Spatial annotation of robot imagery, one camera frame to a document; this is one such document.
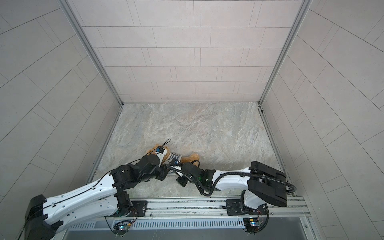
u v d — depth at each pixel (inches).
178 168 25.2
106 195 18.8
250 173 18.0
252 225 26.6
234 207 27.9
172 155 31.8
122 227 25.3
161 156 26.5
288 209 28.0
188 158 32.3
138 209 27.7
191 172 22.4
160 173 25.6
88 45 33.3
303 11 28.5
